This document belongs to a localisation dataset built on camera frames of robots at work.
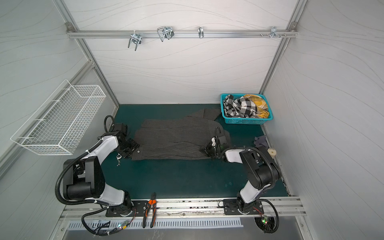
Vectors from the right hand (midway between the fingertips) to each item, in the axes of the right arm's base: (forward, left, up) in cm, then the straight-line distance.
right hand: (201, 146), depth 93 cm
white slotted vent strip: (-41, +18, -3) cm, 45 cm away
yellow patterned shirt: (+30, -42, +6) cm, 52 cm away
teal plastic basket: (+21, -20, +2) cm, 29 cm away
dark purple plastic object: (+6, -39, -3) cm, 40 cm away
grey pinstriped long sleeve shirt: (+6, +14, -2) cm, 16 cm away
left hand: (-4, +39, +3) cm, 39 cm away
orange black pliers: (-33, +24, -2) cm, 40 cm away
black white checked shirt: (+27, -27, +8) cm, 39 cm away
